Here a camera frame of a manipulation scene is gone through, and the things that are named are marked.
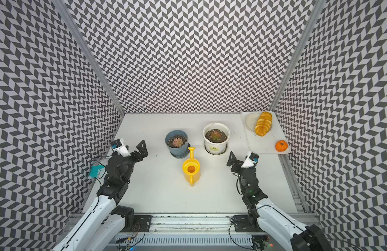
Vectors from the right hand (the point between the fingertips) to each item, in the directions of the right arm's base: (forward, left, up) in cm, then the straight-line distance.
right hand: (237, 156), depth 83 cm
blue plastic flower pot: (+16, +38, -1) cm, 41 cm away
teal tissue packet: (-4, +81, -8) cm, 81 cm away
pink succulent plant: (+10, +33, -1) cm, 35 cm away
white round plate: (+33, -16, -8) cm, 38 cm away
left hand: (+2, +52, +9) cm, 53 cm away
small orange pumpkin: (+10, -29, -6) cm, 31 cm away
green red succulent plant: (+15, +11, -1) cm, 18 cm away
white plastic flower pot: (+9, +13, -4) cm, 16 cm away
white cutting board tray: (+15, -23, -12) cm, 30 cm away
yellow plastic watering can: (-6, +25, 0) cm, 25 cm away
